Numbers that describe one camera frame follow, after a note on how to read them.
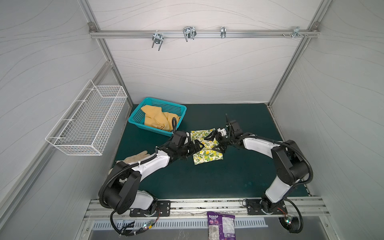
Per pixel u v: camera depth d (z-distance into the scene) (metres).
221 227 0.66
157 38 0.79
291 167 0.47
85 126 0.69
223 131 0.88
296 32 0.76
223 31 0.73
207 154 0.89
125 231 0.69
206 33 0.77
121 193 0.42
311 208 0.75
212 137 0.81
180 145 0.69
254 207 0.73
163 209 0.73
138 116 1.06
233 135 0.73
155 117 1.08
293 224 0.72
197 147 0.76
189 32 0.76
